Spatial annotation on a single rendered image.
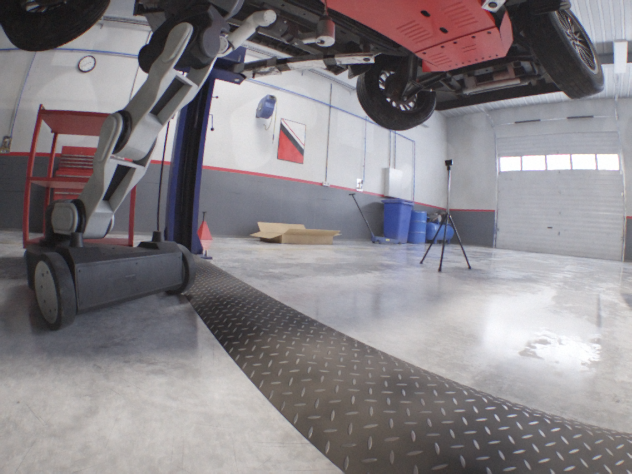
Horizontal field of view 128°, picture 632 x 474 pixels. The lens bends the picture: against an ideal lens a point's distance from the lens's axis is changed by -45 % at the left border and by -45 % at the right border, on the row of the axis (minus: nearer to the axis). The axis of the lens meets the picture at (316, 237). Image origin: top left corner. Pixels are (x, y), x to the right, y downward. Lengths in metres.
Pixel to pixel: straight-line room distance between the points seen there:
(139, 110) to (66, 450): 0.83
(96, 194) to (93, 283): 0.32
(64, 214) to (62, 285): 0.42
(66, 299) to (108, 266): 0.17
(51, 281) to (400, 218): 6.58
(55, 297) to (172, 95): 0.67
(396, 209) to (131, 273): 6.33
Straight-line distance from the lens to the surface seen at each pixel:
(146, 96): 0.93
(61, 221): 1.14
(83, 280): 0.80
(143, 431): 0.47
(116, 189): 1.08
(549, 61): 2.00
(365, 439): 0.42
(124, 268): 0.88
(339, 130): 6.58
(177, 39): 0.90
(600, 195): 9.34
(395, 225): 6.81
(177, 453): 0.42
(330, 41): 1.47
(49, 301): 0.85
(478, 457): 0.41
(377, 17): 1.95
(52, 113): 1.88
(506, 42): 2.26
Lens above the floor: 0.30
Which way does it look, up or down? 2 degrees down
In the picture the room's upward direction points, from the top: 4 degrees clockwise
